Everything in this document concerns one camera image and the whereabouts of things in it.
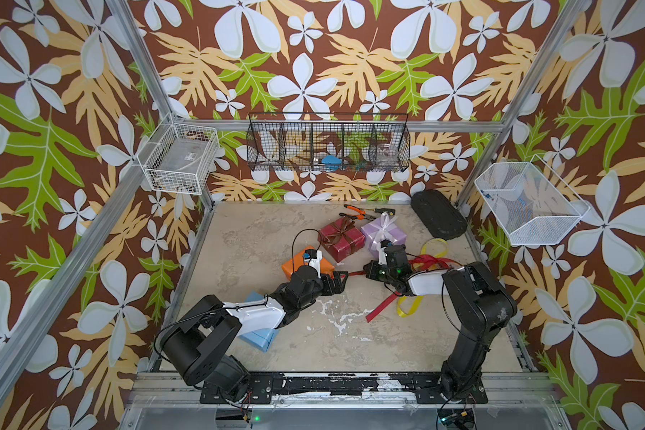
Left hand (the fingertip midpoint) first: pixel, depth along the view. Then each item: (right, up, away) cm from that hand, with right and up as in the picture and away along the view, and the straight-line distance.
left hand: (340, 271), depth 86 cm
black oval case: (+42, +20, +22) cm, 51 cm away
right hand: (+10, -1, +14) cm, 17 cm away
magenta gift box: (+2, +10, +14) cm, 17 cm away
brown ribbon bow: (-2, +10, +13) cm, 17 cm away
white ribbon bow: (+19, +14, +16) cm, 28 cm away
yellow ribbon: (+28, -10, +5) cm, 30 cm away
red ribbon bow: (+29, +1, +13) cm, 32 cm away
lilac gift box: (+16, +13, +15) cm, 26 cm away
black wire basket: (-5, +47, +12) cm, 48 cm away
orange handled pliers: (+12, +20, +29) cm, 37 cm away
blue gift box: (-23, -19, -9) cm, 31 cm away
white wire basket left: (-53, +37, 0) cm, 64 cm away
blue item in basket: (-2, +38, +8) cm, 39 cm away
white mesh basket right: (+60, +22, -3) cm, 64 cm away
